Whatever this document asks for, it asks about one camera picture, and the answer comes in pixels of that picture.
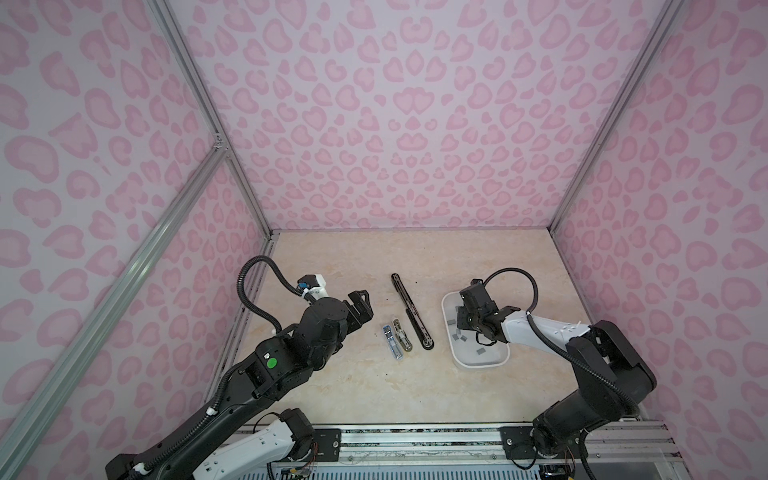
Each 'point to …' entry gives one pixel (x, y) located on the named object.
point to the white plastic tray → (466, 350)
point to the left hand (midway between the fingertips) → (359, 296)
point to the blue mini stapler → (393, 342)
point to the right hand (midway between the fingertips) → (465, 313)
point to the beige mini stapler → (405, 341)
